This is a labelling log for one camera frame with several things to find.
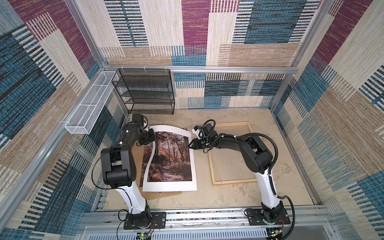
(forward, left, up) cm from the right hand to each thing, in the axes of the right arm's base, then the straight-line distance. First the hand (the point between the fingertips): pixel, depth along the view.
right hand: (191, 147), depth 98 cm
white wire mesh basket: (+15, +64, +18) cm, 68 cm away
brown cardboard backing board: (-28, +24, -3) cm, 37 cm away
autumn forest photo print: (-8, +13, -1) cm, 15 cm away
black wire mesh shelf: (+38, +31, +17) cm, 52 cm away
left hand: (+4, +23, +8) cm, 25 cm away
